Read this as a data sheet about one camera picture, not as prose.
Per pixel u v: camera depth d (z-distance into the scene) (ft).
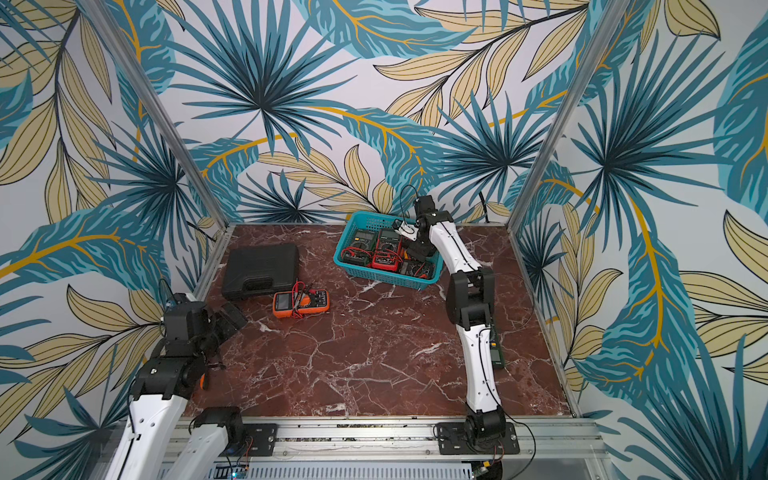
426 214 2.73
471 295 2.07
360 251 3.22
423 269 3.19
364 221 3.72
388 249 3.36
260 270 3.31
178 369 1.60
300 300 3.03
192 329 1.77
